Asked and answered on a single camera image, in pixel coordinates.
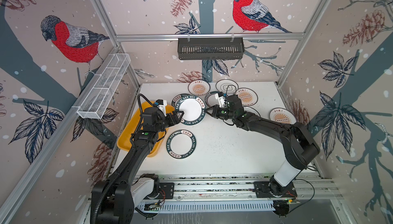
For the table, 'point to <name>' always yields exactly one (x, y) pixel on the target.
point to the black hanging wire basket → (211, 48)
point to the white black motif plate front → (252, 110)
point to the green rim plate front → (181, 143)
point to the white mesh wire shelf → (96, 102)
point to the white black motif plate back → (222, 86)
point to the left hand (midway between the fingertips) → (179, 113)
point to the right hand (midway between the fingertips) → (203, 112)
